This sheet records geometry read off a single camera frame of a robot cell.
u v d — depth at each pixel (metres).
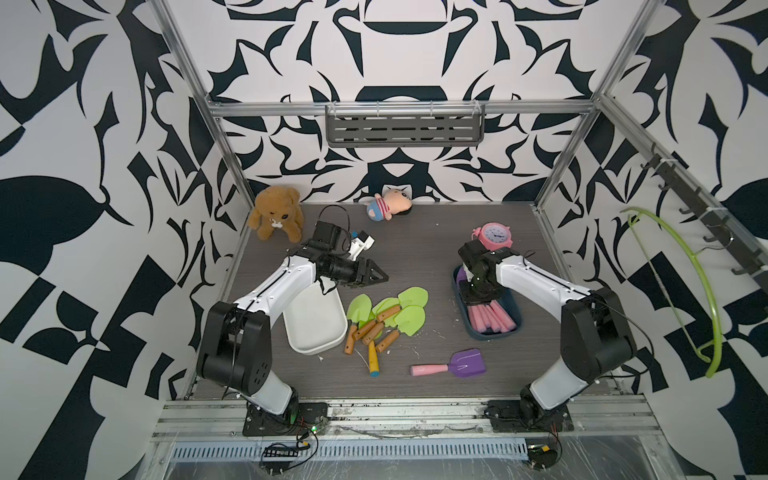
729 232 0.55
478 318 0.85
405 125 0.93
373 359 0.81
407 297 0.95
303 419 0.73
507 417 0.74
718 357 0.57
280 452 0.73
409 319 0.92
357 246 0.79
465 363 0.83
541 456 0.72
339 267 0.72
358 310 0.91
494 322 0.86
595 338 0.46
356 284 0.73
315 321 0.90
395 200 1.11
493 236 1.08
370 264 0.75
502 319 0.87
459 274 0.93
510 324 0.85
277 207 0.95
